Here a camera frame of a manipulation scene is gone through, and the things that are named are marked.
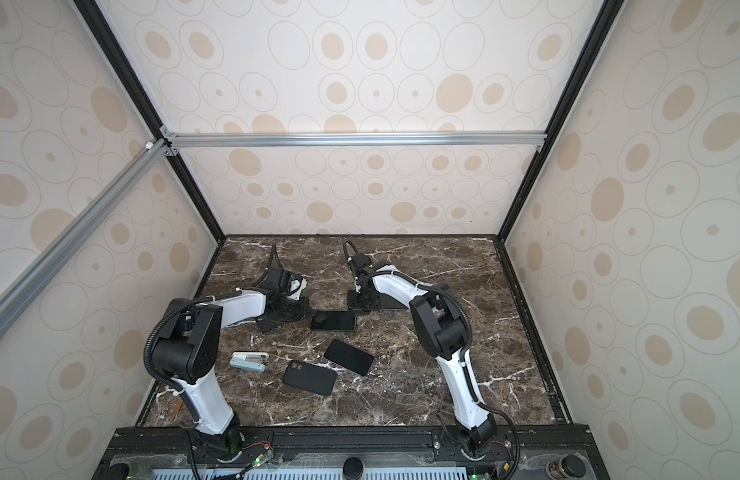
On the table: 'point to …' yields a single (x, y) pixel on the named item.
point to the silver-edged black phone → (333, 320)
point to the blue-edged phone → (390, 304)
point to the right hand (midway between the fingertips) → (354, 313)
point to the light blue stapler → (255, 361)
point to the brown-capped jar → (567, 466)
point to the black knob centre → (352, 468)
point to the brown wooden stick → (177, 407)
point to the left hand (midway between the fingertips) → (322, 307)
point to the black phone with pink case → (349, 356)
